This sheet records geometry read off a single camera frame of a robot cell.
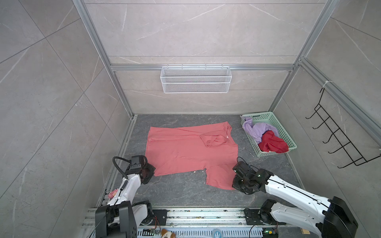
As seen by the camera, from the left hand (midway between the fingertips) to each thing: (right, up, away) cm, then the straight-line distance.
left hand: (152, 166), depth 89 cm
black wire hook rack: (+93, +18, -24) cm, 98 cm away
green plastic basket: (+84, +32, +26) cm, 93 cm away
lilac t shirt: (+67, +23, +6) cm, 71 cm away
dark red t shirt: (+71, +15, -3) cm, 73 cm away
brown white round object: (+12, -25, -21) cm, 35 cm away
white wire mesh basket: (+27, +57, +12) cm, 64 cm away
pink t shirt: (+38, +11, +12) cm, 41 cm away
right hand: (+47, -8, -7) cm, 49 cm away
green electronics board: (+62, -27, -18) cm, 70 cm away
